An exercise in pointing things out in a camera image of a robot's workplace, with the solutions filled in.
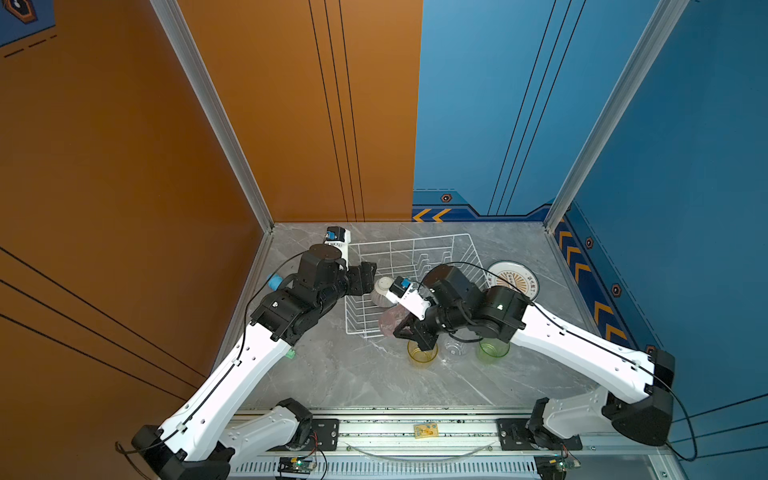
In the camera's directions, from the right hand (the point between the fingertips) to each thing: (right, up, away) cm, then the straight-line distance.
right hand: (396, 329), depth 65 cm
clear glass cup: (+17, -12, +22) cm, 30 cm away
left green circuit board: (-24, -34, +6) cm, 42 cm away
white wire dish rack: (+6, +15, +40) cm, 43 cm away
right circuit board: (+37, -34, +5) cm, 51 cm away
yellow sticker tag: (+8, -28, +9) cm, 30 cm away
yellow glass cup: (+7, -14, +20) cm, 25 cm away
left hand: (-7, +15, +4) cm, 17 cm away
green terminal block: (-31, -13, +21) cm, 39 cm away
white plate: (+41, +9, +37) cm, 56 cm away
